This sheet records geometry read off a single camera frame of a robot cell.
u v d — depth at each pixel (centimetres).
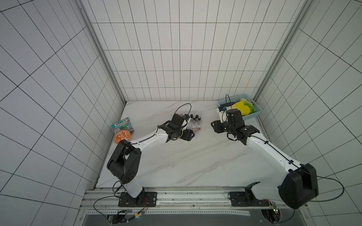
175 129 68
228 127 67
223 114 70
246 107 105
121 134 95
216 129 73
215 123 74
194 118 100
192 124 104
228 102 114
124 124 103
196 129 101
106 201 74
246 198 67
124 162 46
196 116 101
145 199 72
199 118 100
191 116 78
